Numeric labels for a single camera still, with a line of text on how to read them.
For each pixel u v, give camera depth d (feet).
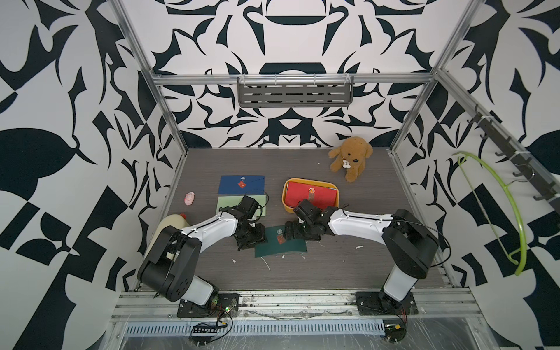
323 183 3.32
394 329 2.35
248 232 2.44
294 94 3.08
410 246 1.54
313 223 2.28
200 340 2.25
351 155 3.15
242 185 3.44
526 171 1.85
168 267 1.48
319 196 3.31
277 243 2.81
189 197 3.25
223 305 2.42
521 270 1.91
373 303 2.44
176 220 2.72
